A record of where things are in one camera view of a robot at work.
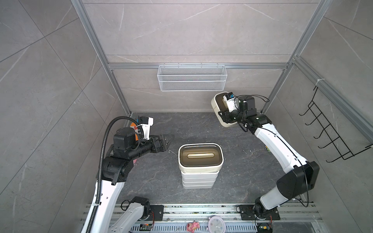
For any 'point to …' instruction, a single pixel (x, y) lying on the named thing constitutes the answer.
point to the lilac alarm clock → (216, 224)
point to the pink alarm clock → (134, 161)
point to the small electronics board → (264, 227)
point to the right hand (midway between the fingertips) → (224, 110)
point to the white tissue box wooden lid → (207, 184)
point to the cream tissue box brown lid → (218, 105)
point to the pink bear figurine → (191, 226)
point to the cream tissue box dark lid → (200, 158)
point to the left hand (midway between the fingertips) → (168, 135)
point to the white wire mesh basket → (192, 78)
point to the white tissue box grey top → (199, 181)
